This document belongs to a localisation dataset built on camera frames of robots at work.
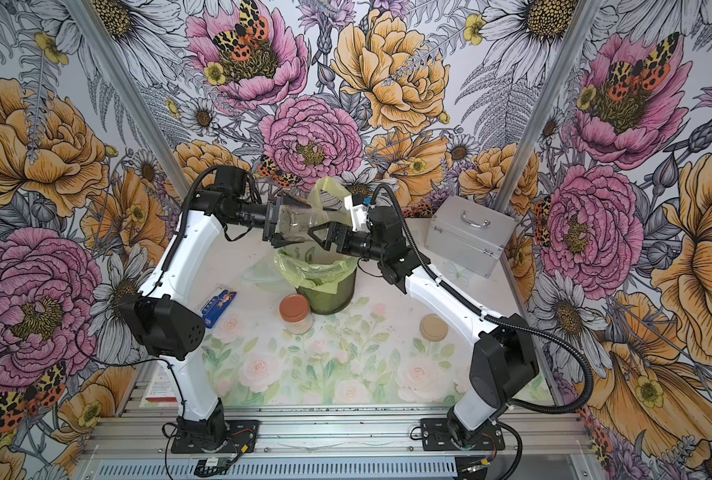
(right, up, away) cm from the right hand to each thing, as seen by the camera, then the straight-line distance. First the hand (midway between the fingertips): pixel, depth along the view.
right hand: (319, 241), depth 74 cm
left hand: (-3, +4, -2) cm, 5 cm away
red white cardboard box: (-41, -38, +3) cm, 56 cm away
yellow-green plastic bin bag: (-2, -6, -1) cm, 7 cm away
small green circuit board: (-26, -54, -1) cm, 60 cm away
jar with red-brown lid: (-8, -20, +9) cm, 23 cm away
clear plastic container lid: (-24, -11, +32) cm, 41 cm away
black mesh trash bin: (-1, -18, +17) cm, 25 cm away
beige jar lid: (+32, -26, +20) cm, 46 cm away
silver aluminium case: (+46, +4, +26) cm, 53 cm away
